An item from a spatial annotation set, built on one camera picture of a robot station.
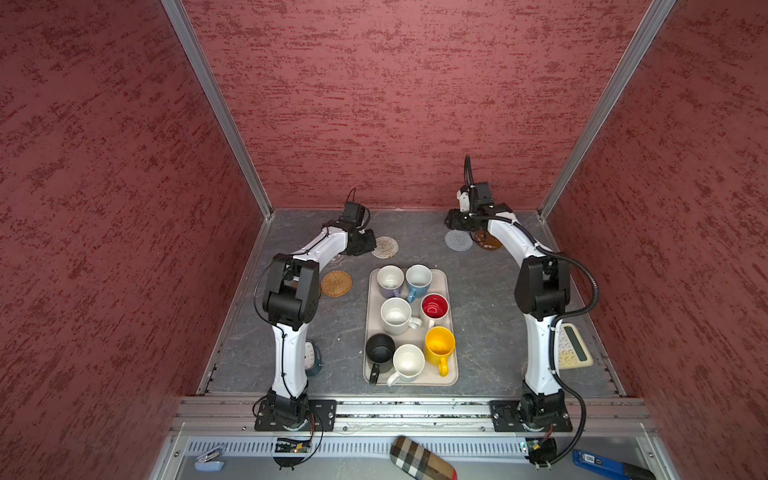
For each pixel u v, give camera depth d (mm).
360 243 883
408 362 812
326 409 759
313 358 792
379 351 804
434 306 907
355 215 816
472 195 818
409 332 873
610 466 644
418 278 947
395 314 911
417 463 656
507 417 739
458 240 1120
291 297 549
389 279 967
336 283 1001
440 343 848
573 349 838
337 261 1061
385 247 1095
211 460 668
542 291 585
